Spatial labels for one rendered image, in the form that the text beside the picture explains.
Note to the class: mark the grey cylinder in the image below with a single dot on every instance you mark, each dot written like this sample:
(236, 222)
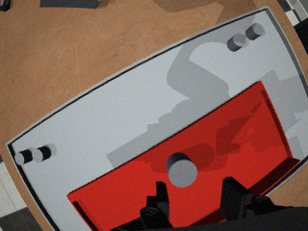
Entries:
(40, 154)
(254, 31)
(236, 42)
(23, 157)
(181, 171)

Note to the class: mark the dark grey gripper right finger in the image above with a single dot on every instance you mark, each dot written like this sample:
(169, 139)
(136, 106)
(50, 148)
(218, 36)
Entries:
(237, 201)

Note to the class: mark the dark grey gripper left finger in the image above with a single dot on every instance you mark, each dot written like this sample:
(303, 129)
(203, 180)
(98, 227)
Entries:
(151, 217)

